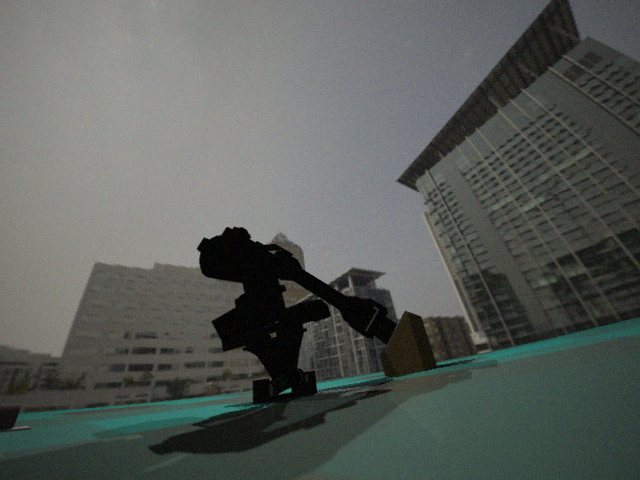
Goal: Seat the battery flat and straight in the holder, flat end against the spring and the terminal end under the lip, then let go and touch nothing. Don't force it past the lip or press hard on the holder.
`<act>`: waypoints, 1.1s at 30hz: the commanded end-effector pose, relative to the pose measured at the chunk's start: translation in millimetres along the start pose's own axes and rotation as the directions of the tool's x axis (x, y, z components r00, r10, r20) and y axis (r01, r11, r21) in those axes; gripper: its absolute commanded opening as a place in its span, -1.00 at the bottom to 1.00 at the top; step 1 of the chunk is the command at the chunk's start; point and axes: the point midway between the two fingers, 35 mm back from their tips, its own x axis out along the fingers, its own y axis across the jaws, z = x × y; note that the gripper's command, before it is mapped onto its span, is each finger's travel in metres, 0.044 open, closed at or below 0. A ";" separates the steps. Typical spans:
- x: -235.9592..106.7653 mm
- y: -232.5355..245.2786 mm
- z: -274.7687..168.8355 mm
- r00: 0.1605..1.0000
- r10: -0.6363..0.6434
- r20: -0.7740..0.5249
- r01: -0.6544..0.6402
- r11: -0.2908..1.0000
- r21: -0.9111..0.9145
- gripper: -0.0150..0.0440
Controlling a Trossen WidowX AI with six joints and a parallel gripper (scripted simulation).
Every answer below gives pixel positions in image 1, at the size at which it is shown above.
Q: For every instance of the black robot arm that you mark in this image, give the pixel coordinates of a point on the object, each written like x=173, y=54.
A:
x=233, y=256

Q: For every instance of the black cylindrical battery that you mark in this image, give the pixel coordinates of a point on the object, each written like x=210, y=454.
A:
x=279, y=384

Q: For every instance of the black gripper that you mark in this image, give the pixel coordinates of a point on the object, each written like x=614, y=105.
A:
x=279, y=355

